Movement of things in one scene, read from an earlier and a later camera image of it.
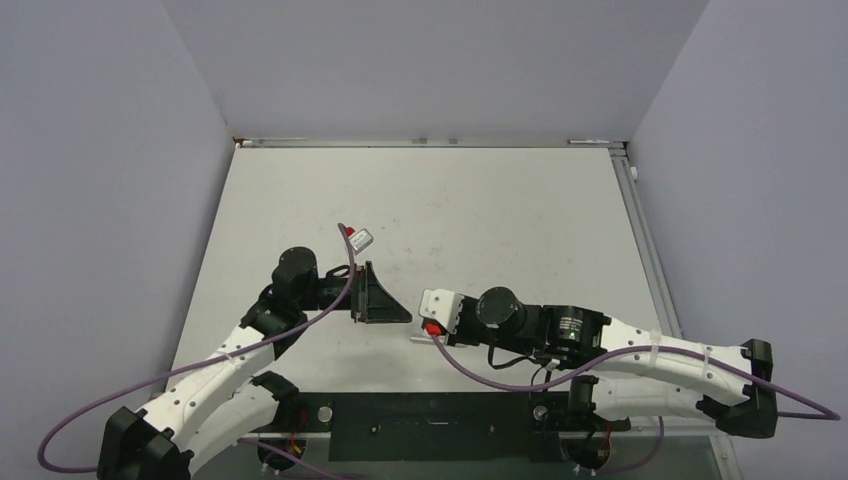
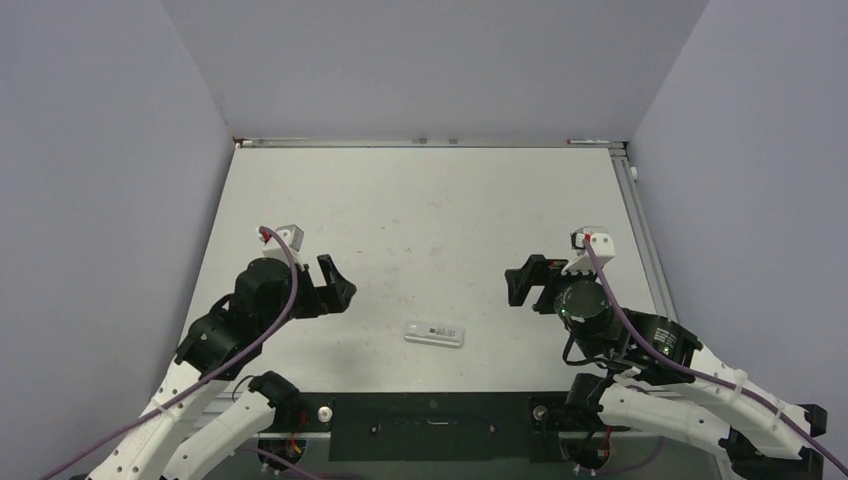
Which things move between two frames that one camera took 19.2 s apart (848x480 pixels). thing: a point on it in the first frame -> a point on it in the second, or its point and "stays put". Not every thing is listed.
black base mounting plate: [436, 427] stays put
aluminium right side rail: [661, 296] stays put
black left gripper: [370, 303] -> [331, 298]
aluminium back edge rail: [314, 143] stays put
